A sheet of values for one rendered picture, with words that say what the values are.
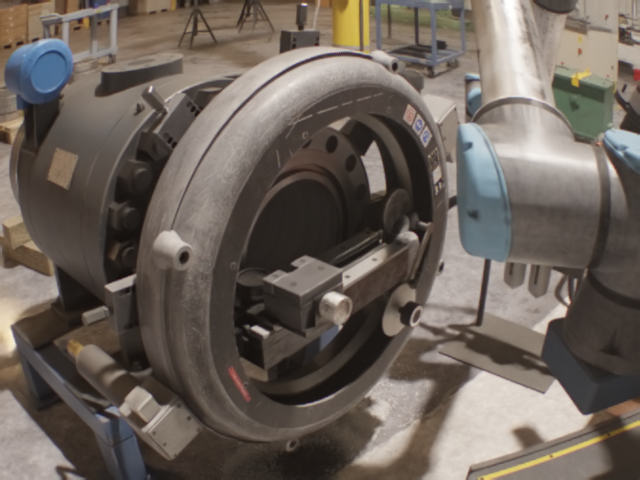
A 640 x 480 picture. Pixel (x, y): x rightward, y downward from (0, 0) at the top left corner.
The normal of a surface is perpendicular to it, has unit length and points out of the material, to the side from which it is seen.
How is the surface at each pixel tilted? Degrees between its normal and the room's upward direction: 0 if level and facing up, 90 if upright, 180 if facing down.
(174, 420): 90
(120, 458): 90
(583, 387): 90
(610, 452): 0
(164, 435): 90
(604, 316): 70
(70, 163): 62
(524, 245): 114
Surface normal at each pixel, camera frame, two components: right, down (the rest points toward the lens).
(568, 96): -0.62, 0.34
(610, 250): -0.18, 0.69
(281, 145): 0.75, 0.29
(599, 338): -0.73, -0.04
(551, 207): -0.19, 0.21
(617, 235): -0.20, 0.47
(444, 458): 0.00, -0.90
